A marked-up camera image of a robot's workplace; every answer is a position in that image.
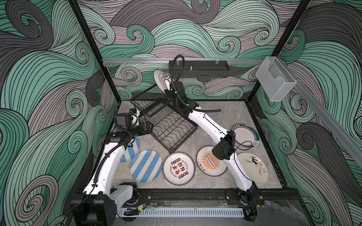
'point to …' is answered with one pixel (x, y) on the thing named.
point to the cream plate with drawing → (253, 167)
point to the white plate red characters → (178, 168)
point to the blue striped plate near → (146, 165)
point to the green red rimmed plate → (246, 136)
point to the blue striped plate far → (130, 151)
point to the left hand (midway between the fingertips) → (146, 124)
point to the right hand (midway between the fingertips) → (171, 81)
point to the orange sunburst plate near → (209, 164)
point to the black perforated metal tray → (200, 68)
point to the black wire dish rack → (170, 127)
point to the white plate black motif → (159, 79)
